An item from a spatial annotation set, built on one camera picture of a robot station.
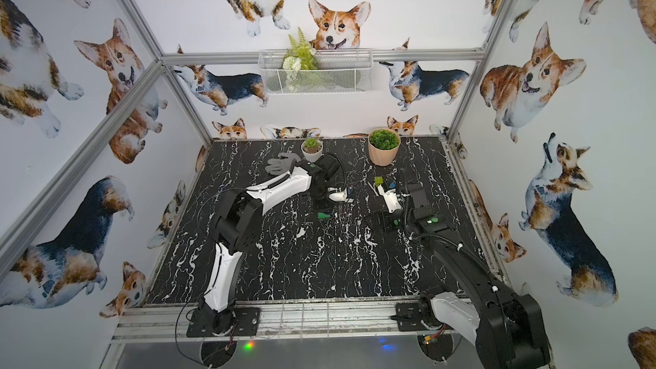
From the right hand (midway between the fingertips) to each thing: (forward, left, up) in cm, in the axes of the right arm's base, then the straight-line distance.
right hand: (375, 212), depth 82 cm
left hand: (+9, +15, -9) cm, 20 cm away
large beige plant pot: (+31, -6, -2) cm, 32 cm away
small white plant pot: (+32, +24, -5) cm, 40 cm away
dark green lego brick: (+5, +18, -12) cm, 22 cm away
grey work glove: (+28, +37, -10) cm, 48 cm away
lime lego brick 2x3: (+20, -4, -12) cm, 24 cm away
